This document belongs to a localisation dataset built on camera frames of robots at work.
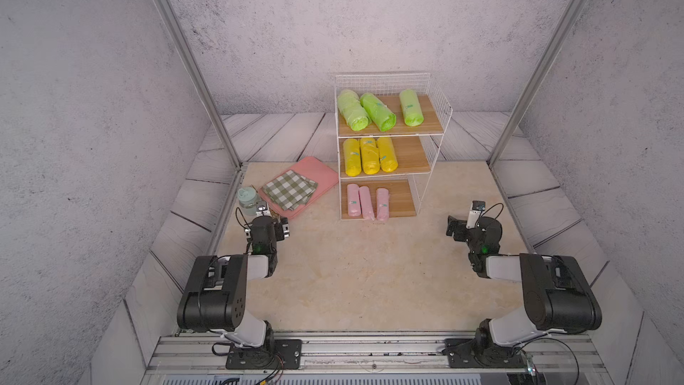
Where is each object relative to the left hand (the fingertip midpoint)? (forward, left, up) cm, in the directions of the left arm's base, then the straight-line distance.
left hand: (271, 218), depth 94 cm
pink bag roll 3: (+6, -40, -3) cm, 41 cm away
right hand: (-2, -68, +1) cm, 68 cm away
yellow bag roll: (+7, -29, +21) cm, 36 cm away
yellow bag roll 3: (+6, -40, +21) cm, 45 cm away
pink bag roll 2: (+6, -34, -3) cm, 35 cm away
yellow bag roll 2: (+8, -34, +21) cm, 41 cm away
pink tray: (+7, -3, -7) cm, 10 cm away
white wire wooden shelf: (+15, -51, +18) cm, 56 cm away
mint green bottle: (+7, +9, +2) cm, 12 cm away
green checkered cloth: (+18, -4, -6) cm, 19 cm away
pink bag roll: (+10, -29, -3) cm, 31 cm away
